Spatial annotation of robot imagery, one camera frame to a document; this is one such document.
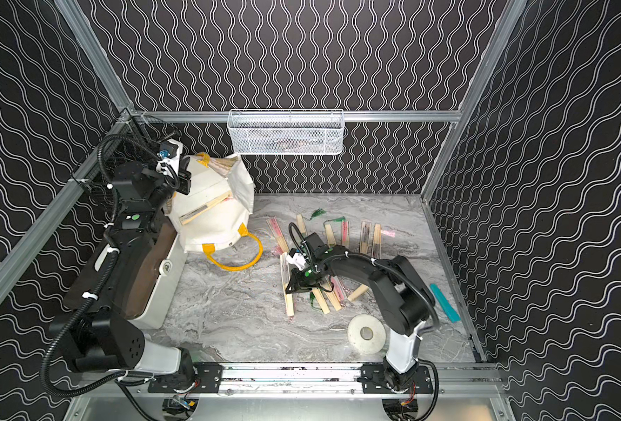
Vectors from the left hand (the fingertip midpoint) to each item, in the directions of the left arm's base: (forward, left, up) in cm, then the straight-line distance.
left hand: (179, 150), depth 71 cm
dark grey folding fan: (-18, -29, -36) cm, 50 cm away
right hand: (-21, -30, -38) cm, 53 cm away
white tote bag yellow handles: (+7, -2, -28) cm, 29 cm away
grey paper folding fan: (+5, -58, -41) cm, 71 cm away
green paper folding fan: (+8, -45, -42) cm, 62 cm away
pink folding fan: (0, -25, -43) cm, 49 cm away
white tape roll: (-32, -57, -43) cm, 78 cm away
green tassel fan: (-22, -40, -43) cm, 63 cm away
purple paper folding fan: (-16, -56, -43) cm, 72 cm away
